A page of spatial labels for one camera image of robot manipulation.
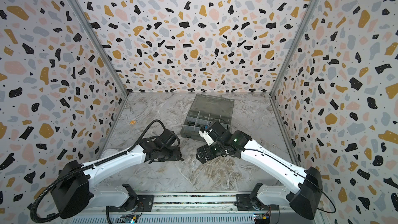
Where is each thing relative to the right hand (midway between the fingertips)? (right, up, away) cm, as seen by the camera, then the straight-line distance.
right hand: (200, 151), depth 72 cm
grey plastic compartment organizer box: (+1, +18, +42) cm, 46 cm away
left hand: (-12, -4, +10) cm, 16 cm away
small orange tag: (-47, +10, +31) cm, 57 cm away
